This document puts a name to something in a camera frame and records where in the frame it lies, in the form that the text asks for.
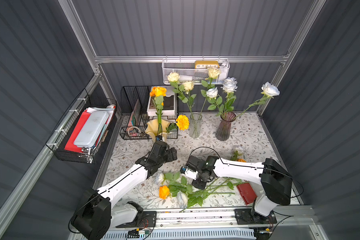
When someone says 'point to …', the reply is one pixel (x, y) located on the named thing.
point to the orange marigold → (182, 122)
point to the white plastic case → (91, 130)
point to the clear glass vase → (195, 125)
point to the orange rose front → (164, 191)
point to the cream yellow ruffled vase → (154, 129)
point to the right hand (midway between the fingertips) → (198, 180)
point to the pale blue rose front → (182, 198)
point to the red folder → (70, 145)
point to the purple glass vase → (223, 131)
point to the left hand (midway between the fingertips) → (171, 152)
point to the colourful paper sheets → (135, 116)
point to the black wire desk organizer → (134, 101)
